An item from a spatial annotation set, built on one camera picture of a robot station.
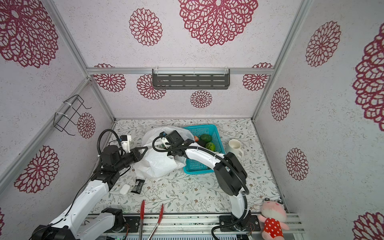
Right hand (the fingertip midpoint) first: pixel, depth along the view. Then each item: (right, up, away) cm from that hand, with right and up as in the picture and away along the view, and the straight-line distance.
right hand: (163, 149), depth 87 cm
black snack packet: (-14, -21, -2) cm, 25 cm away
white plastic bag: (-1, -6, -15) cm, 16 cm away
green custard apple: (+29, +1, +9) cm, 30 cm away
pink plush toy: (+56, -30, -16) cm, 66 cm away
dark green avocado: (+26, +7, +16) cm, 31 cm away
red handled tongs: (-9, -31, -10) cm, 34 cm away
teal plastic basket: (+17, -12, +7) cm, 22 cm away
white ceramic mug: (+45, +1, +12) cm, 47 cm away
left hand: (-7, +1, -8) cm, 11 cm away
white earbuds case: (-21, -22, -3) cm, 31 cm away
